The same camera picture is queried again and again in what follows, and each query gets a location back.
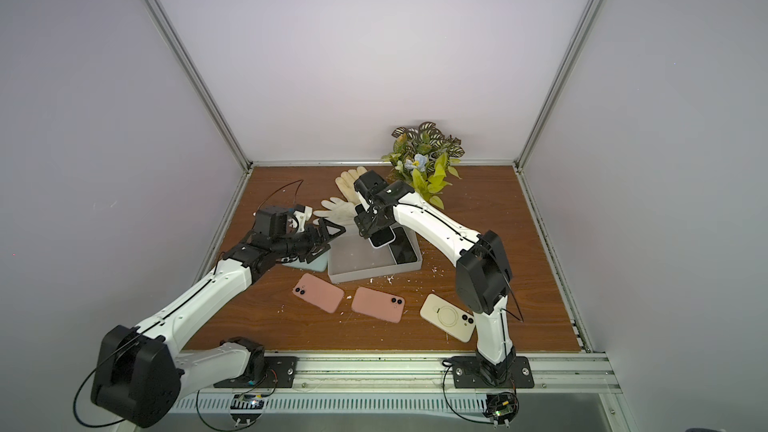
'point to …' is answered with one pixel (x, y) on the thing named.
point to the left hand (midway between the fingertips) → (341, 237)
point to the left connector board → (246, 401)
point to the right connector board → (501, 407)
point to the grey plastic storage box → (351, 256)
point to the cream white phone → (449, 317)
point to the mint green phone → (319, 265)
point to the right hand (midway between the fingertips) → (373, 216)
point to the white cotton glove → (340, 218)
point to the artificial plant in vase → (422, 157)
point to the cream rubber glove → (346, 182)
